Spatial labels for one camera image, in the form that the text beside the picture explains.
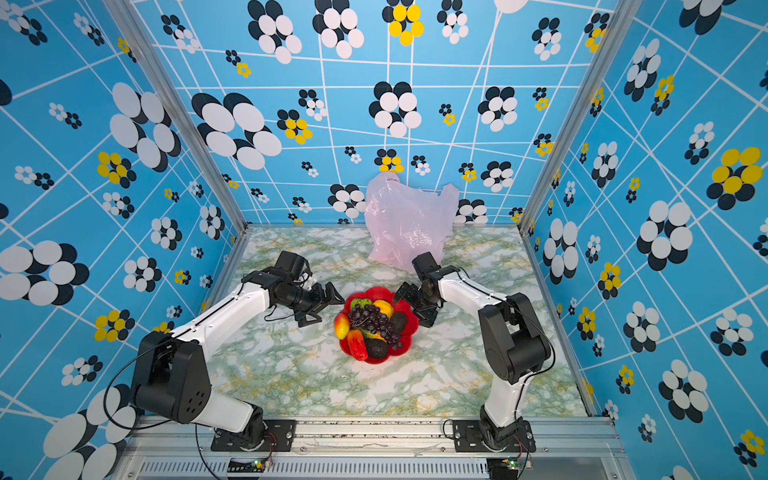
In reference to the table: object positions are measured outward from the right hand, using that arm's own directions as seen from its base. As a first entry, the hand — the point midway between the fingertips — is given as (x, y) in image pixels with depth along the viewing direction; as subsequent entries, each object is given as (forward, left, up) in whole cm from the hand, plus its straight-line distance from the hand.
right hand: (404, 310), depth 92 cm
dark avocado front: (-13, +8, +2) cm, 15 cm away
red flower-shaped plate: (+6, +9, 0) cm, 11 cm away
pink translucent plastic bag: (+22, -1, +17) cm, 28 cm away
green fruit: (+1, +13, +3) cm, 13 cm away
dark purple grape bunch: (-6, +9, +5) cm, 12 cm away
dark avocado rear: (-4, +1, +1) cm, 5 cm away
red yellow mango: (-7, +18, +5) cm, 20 cm away
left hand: (-3, +19, +8) cm, 21 cm away
